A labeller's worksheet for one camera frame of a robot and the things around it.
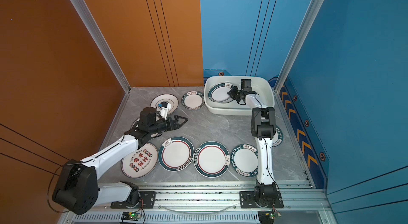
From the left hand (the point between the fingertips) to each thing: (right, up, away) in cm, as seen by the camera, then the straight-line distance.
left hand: (183, 119), depth 82 cm
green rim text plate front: (+33, -22, +4) cm, 40 cm away
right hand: (+26, +16, +28) cm, 42 cm away
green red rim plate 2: (+15, -22, +4) cm, 27 cm away
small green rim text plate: (+2, +11, +32) cm, 33 cm away
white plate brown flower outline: (-17, +12, +31) cm, 37 cm away
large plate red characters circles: (-23, -24, +3) cm, 33 cm away
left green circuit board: (-22, -42, -11) cm, 49 cm away
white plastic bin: (+54, +21, +35) cm, 68 cm away
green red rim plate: (-5, -20, +6) cm, 21 cm away
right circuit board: (+39, -42, -12) cm, 59 cm away
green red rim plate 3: (+20, +16, +32) cm, 40 cm away
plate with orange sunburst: (-11, -6, -11) cm, 16 cm away
